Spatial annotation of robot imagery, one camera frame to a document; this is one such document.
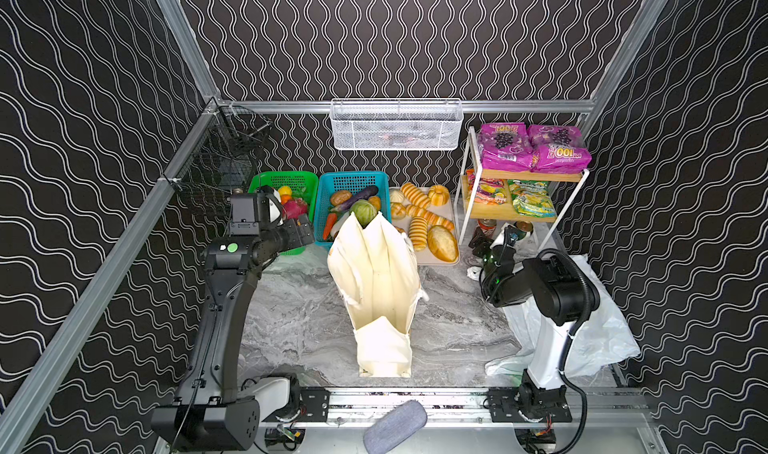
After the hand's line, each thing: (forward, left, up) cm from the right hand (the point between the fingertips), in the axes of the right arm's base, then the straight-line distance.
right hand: (491, 232), depth 98 cm
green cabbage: (+7, +42, +3) cm, 43 cm away
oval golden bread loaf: (-2, +16, -3) cm, 16 cm away
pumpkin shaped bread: (+22, +15, -4) cm, 27 cm away
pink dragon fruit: (+9, +69, +2) cm, 70 cm away
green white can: (+1, -10, +2) cm, 11 cm away
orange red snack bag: (+9, +1, +10) cm, 14 cm away
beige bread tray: (+12, +21, -4) cm, 24 cm away
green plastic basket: (+25, +67, +1) cm, 71 cm away
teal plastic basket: (+21, +53, -2) cm, 57 cm away
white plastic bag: (-34, -23, -4) cm, 41 cm away
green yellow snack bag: (+7, -12, +9) cm, 16 cm away
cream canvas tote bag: (-11, +38, -5) cm, 40 cm away
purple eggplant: (+21, +44, -2) cm, 49 cm away
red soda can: (+1, +2, +2) cm, 3 cm away
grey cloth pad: (-54, +32, -6) cm, 63 cm away
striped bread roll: (+5, +24, -5) cm, 25 cm away
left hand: (-17, +54, +23) cm, 61 cm away
